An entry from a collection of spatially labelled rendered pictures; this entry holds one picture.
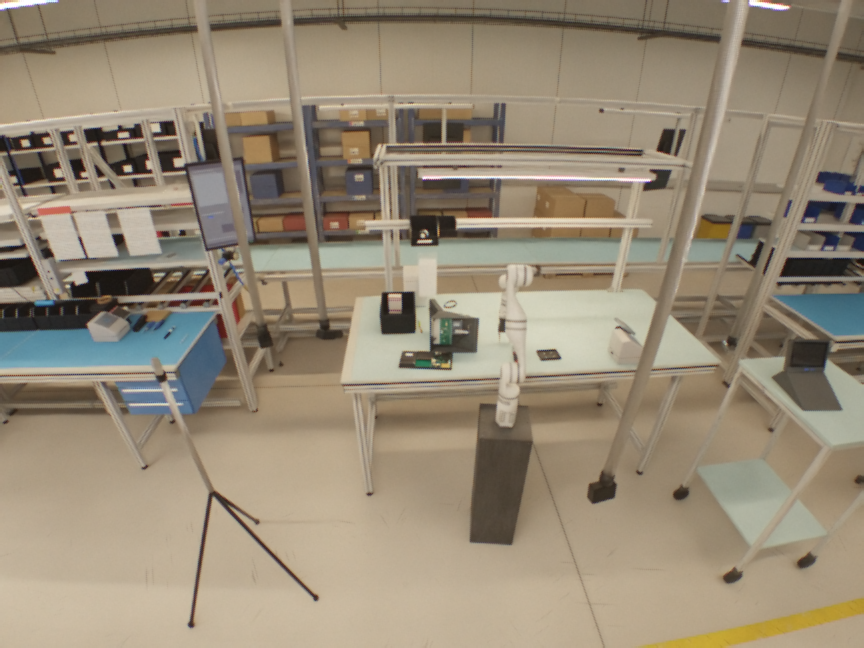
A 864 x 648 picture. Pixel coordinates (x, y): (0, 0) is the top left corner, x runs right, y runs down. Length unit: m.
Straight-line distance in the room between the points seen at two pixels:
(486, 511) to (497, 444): 0.51
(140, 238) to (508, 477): 2.57
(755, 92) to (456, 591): 7.29
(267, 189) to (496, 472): 4.67
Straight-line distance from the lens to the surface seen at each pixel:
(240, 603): 2.62
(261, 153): 5.72
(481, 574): 2.52
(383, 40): 5.92
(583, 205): 5.49
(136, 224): 3.05
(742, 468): 3.10
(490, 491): 2.22
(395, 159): 2.04
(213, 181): 2.48
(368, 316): 2.54
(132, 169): 6.40
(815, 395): 2.41
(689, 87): 7.11
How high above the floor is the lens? 2.23
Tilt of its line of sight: 30 degrees down
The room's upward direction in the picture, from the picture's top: straight up
